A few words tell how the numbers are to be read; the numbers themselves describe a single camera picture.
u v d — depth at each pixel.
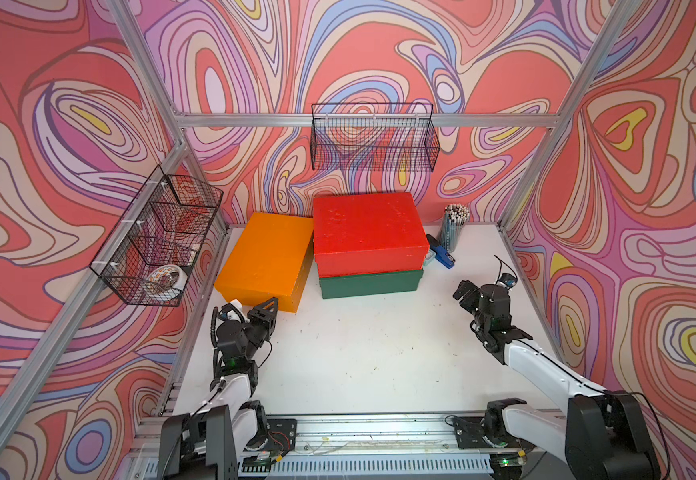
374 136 0.96
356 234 0.91
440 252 1.08
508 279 0.75
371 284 1.00
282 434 0.73
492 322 0.66
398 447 0.73
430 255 1.08
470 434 0.73
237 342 0.64
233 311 0.75
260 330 0.76
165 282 0.69
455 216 0.99
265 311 0.80
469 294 0.80
